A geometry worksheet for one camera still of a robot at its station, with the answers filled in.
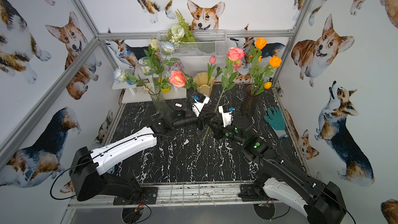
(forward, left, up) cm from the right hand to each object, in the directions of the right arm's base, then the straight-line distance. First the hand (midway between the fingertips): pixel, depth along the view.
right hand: (211, 117), depth 72 cm
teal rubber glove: (+16, -42, -28) cm, 53 cm away
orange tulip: (+16, -28, +4) cm, 33 cm away
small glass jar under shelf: (+24, +38, -4) cm, 46 cm away
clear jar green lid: (+33, +38, +1) cm, 51 cm away
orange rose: (+31, -35, +7) cm, 48 cm away
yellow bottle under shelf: (+40, +34, -24) cm, 57 cm away
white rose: (+19, +46, +10) cm, 51 cm away
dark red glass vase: (+22, -23, -19) cm, 37 cm away
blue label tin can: (+32, +53, -8) cm, 62 cm away
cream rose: (+36, +34, +7) cm, 50 cm away
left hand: (+2, -1, +4) cm, 5 cm away
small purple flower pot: (+40, +20, 0) cm, 45 cm away
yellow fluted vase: (+33, +5, -11) cm, 35 cm away
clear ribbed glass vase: (+22, +33, -14) cm, 42 cm away
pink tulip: (+35, -1, +6) cm, 36 cm away
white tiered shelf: (+36, +57, -22) cm, 71 cm away
